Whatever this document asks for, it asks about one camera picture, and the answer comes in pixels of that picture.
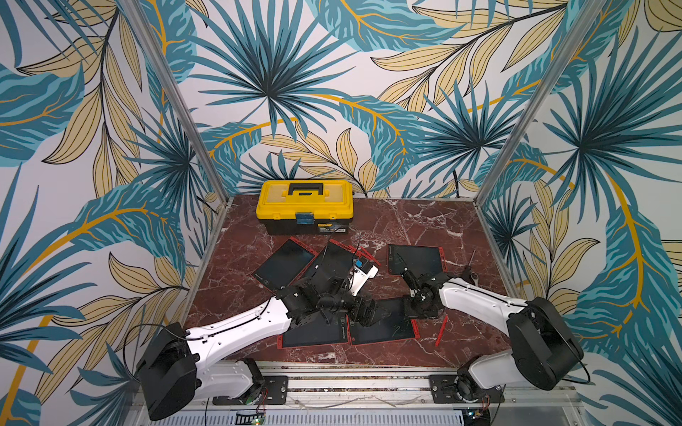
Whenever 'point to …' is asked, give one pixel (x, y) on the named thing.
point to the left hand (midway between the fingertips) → (378, 310)
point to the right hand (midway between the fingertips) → (410, 312)
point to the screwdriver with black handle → (467, 273)
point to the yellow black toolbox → (305, 207)
